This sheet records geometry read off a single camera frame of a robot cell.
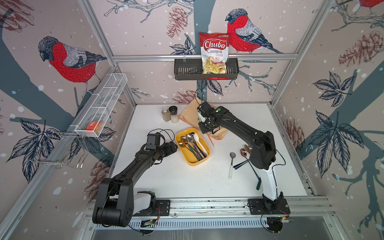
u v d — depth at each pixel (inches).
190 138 38.4
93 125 26.3
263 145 19.8
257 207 28.6
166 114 40.9
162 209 28.7
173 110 40.6
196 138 38.4
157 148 29.1
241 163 34.4
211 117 25.4
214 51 32.6
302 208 28.9
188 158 35.5
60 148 22.1
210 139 34.4
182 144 37.3
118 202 16.1
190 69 39.7
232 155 36.5
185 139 38.4
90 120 25.9
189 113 43.2
